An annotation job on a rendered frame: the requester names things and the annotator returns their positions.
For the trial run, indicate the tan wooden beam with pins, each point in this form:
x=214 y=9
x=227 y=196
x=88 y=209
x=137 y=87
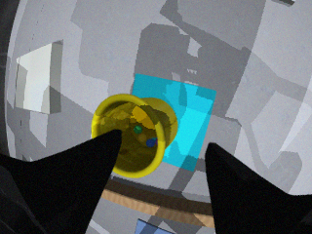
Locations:
x=164 y=206

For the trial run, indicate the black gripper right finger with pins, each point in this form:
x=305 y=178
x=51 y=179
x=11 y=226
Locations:
x=245 y=203

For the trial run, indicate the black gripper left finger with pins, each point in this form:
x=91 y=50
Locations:
x=60 y=192

